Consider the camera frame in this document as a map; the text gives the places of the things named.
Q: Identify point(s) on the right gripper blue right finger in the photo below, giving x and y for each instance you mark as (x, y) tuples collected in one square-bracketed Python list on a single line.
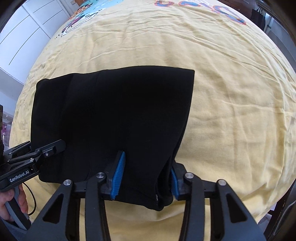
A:
[(229, 217)]

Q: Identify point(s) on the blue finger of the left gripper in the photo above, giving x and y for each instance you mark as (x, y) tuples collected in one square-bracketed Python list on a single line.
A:
[(45, 151), (17, 151)]

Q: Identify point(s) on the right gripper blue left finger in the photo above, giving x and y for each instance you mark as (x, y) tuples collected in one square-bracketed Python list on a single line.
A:
[(59, 219)]

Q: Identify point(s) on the black pants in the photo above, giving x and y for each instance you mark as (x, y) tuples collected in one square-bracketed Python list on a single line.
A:
[(140, 110)]

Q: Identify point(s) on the yellow dinosaur bed cover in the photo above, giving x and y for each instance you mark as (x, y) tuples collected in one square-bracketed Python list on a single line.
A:
[(241, 125)]

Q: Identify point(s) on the white wardrobe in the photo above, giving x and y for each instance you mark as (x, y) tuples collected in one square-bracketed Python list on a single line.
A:
[(27, 32)]

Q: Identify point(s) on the black bag on floor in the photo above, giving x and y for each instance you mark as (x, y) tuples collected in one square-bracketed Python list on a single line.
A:
[(258, 18)]

